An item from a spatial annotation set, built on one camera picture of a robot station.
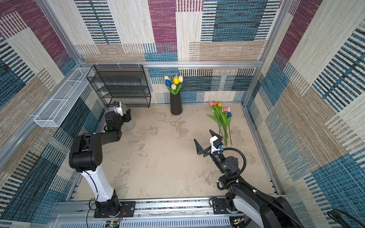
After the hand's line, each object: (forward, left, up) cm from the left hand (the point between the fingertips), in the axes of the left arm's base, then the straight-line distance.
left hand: (123, 106), depth 97 cm
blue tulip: (+7, -30, +14) cm, 34 cm away
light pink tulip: (+8, -76, -13) cm, 77 cm away
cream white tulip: (+11, -29, +15) cm, 35 cm away
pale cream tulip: (+3, -34, +14) cm, 37 cm away
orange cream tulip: (+9, -39, +15) cm, 42 cm away
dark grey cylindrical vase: (+8, -35, -6) cm, 36 cm away
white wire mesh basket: (-18, +24, +17) cm, 34 cm away
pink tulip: (-1, -67, -13) cm, 69 cm away
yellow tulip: (+8, -36, +15) cm, 39 cm away
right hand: (-28, -50, +7) cm, 57 cm away
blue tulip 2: (0, -75, -14) cm, 76 cm away
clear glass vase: (-6, -1, -14) cm, 15 cm away
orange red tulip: (+12, -66, -12) cm, 68 cm away
